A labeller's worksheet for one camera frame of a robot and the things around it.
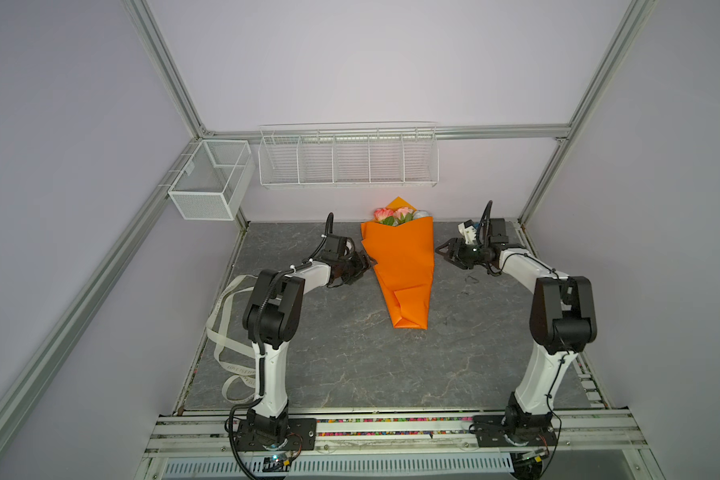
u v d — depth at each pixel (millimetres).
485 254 749
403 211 1157
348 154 993
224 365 850
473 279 1046
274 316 553
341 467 1573
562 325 524
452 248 870
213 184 1014
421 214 1186
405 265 1078
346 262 913
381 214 1157
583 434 740
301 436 734
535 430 679
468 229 913
